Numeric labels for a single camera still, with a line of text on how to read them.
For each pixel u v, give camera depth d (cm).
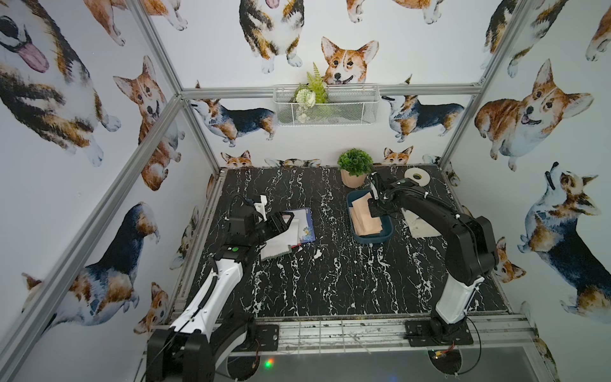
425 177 118
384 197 67
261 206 74
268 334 73
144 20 72
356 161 100
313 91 82
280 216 73
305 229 98
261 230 69
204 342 41
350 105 93
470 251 48
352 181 107
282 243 94
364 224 96
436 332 67
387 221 96
